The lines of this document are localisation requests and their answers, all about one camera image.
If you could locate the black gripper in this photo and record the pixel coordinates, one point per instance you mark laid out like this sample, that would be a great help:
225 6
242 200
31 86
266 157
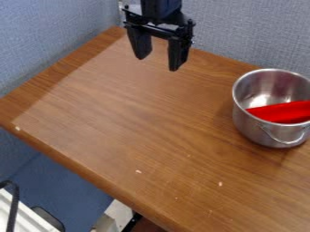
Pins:
159 18

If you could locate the metal pot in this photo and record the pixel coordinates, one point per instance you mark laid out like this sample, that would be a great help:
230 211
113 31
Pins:
268 87

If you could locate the red star-shaped block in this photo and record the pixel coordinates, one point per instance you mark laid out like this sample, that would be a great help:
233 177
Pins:
289 112

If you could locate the white radiator panel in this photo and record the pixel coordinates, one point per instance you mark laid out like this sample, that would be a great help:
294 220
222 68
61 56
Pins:
29 221

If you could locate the white table frame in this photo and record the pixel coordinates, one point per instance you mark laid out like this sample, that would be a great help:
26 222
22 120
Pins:
115 218

